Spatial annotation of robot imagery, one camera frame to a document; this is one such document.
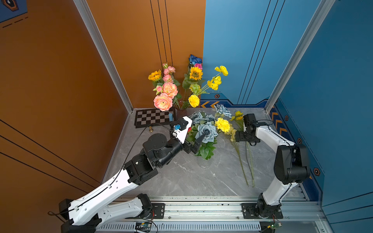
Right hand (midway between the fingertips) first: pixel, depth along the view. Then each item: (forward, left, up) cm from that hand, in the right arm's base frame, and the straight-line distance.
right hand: (244, 138), depth 95 cm
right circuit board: (-46, -6, -6) cm, 47 cm away
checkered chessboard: (+19, +71, -1) cm, 74 cm away
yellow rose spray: (+4, +7, +1) cm, 8 cm away
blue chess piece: (+18, +51, +1) cm, 54 cm away
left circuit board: (-47, +58, -8) cm, 75 cm away
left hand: (-18, +33, +36) cm, 52 cm away
